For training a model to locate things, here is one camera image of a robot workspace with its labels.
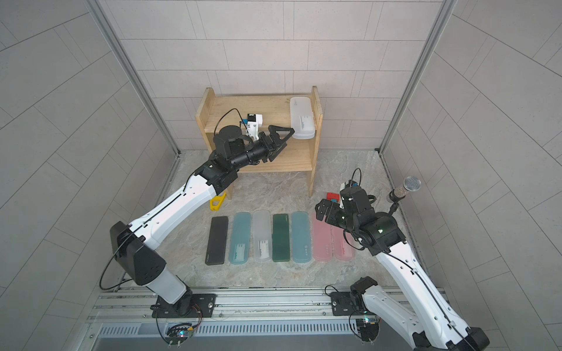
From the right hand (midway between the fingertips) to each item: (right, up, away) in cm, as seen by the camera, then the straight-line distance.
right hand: (324, 210), depth 72 cm
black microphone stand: (+26, -1, +7) cm, 27 cm away
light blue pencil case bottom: (-7, -14, +14) cm, 21 cm away
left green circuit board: (-45, -36, -6) cm, 58 cm away
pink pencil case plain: (+1, -15, +15) cm, 21 cm away
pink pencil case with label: (+9, -18, +11) cm, 22 cm away
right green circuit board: (+13, -35, -5) cm, 38 cm away
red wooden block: (+8, +1, +25) cm, 26 cm away
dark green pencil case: (-15, -14, +14) cm, 25 cm away
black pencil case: (-40, -14, +13) cm, 44 cm away
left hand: (-10, +23, -7) cm, 26 cm away
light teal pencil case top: (-31, -15, +11) cm, 36 cm away
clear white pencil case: (-23, -14, +15) cm, 31 cm away
